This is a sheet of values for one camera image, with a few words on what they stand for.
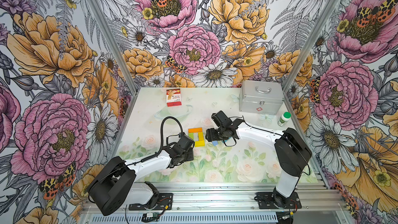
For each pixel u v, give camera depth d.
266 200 0.72
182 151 0.68
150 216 0.73
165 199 0.75
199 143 0.94
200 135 0.97
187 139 0.70
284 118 0.96
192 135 0.97
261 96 0.99
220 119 0.72
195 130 0.99
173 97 1.12
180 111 1.09
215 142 0.94
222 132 0.76
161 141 0.63
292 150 0.49
